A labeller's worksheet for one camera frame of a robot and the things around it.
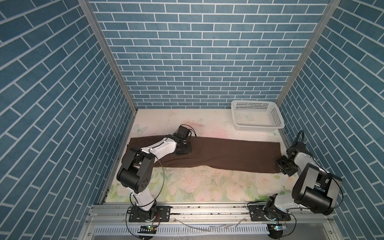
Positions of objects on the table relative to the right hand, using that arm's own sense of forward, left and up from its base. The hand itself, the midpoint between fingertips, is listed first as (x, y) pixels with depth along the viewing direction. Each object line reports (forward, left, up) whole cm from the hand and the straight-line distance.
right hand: (279, 165), depth 89 cm
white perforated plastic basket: (+41, +7, 0) cm, 41 cm away
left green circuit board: (-37, +71, -3) cm, 80 cm away
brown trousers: (+6, +36, -2) cm, 37 cm away
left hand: (+5, +56, +3) cm, 56 cm away
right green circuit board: (-31, +9, -4) cm, 33 cm away
